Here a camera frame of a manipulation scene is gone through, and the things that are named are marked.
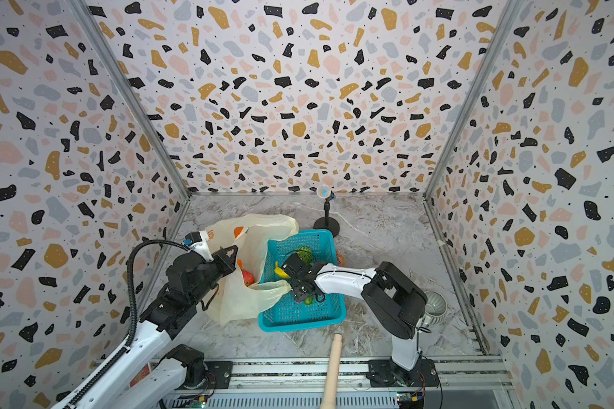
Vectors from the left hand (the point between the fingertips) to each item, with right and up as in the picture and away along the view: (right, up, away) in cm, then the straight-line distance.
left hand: (238, 243), depth 74 cm
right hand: (+17, -16, +17) cm, 28 cm away
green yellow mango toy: (+20, -20, +10) cm, 30 cm away
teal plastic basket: (+13, -25, +12) cm, 31 cm away
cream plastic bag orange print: (+1, -14, -2) cm, 14 cm away
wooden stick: (+27, -39, -5) cm, 48 cm away
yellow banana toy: (+9, -12, +18) cm, 24 cm away
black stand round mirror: (+26, +5, +35) cm, 44 cm away
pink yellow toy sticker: (+32, -9, +23) cm, 40 cm away
